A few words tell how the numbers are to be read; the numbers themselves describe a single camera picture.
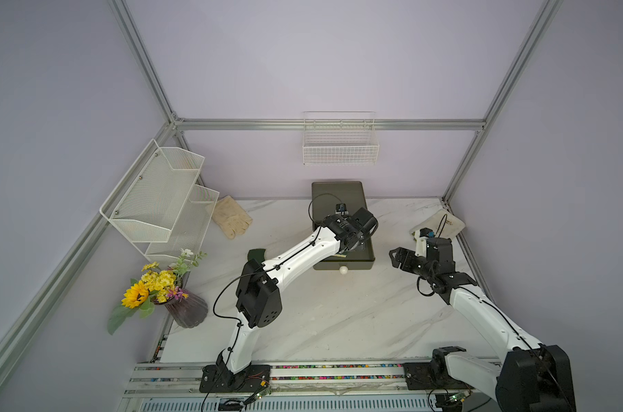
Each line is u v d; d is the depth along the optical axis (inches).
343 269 30.8
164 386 28.8
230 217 44.8
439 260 25.4
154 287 25.9
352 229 23.4
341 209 29.6
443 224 46.2
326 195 29.9
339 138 37.6
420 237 30.5
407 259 29.5
